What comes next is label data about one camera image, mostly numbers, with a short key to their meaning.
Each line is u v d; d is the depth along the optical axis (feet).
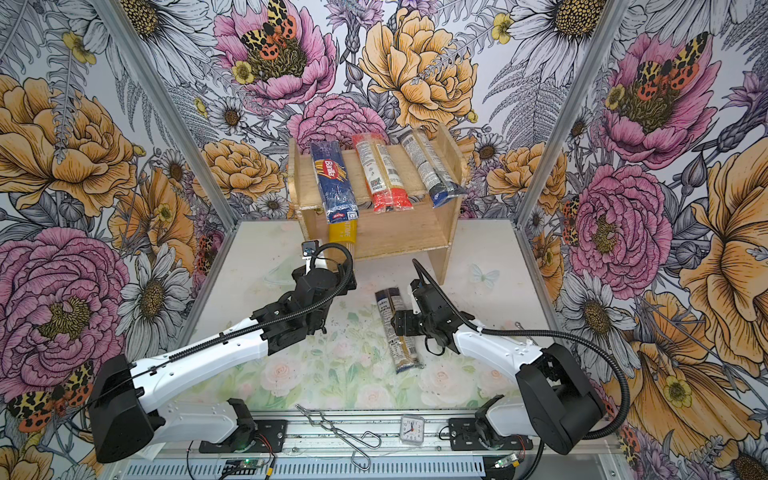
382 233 2.96
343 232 2.81
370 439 2.45
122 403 1.29
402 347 2.83
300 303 1.81
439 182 2.17
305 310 1.64
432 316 2.21
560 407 1.38
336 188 2.06
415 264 2.40
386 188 2.14
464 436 2.41
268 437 2.43
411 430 2.44
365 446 2.40
